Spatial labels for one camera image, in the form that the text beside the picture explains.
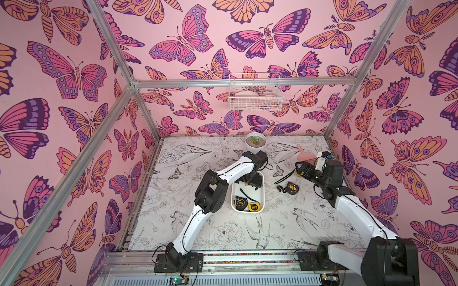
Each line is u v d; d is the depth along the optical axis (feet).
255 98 3.03
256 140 3.37
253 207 2.85
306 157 3.60
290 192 3.03
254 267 2.39
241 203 2.87
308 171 2.45
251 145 3.36
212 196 1.92
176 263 2.09
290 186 3.07
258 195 3.08
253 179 2.83
